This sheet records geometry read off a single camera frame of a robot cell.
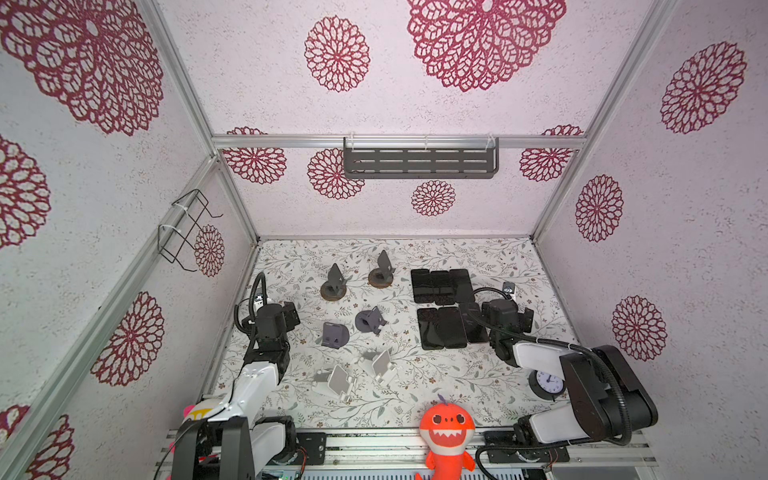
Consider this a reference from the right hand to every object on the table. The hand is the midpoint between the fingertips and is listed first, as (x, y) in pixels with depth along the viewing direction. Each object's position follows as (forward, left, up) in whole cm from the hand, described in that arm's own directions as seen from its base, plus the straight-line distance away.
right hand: (510, 303), depth 91 cm
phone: (+10, +26, -5) cm, 28 cm away
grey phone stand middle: (-6, +44, -3) cm, 44 cm away
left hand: (-8, +72, +4) cm, 72 cm away
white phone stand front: (-26, +51, 0) cm, 57 cm away
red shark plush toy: (-36, +23, +1) cm, 42 cm away
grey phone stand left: (-11, +53, -3) cm, 55 cm away
